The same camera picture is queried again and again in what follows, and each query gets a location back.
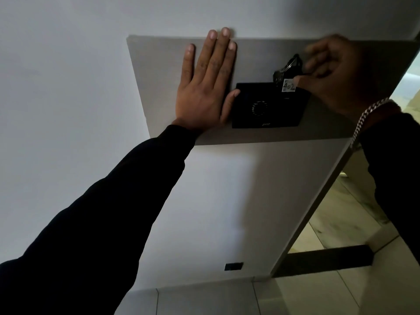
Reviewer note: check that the person's left forearm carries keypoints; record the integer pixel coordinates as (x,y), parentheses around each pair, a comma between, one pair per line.
(98,232)

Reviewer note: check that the small black wall socket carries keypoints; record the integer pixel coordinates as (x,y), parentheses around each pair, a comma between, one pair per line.
(234,266)

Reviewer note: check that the person's left hand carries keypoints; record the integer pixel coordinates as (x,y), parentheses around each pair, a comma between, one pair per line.
(203,91)

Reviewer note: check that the silver key with black tag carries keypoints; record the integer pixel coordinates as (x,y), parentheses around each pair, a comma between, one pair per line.
(288,73)

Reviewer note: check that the person's right hand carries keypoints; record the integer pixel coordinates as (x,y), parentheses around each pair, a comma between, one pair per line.
(341,78)

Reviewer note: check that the grey wooden wall board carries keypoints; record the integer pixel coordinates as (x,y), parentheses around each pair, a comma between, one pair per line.
(157,78)

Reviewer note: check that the black key card switch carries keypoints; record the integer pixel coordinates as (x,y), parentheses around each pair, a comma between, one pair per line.
(269,109)

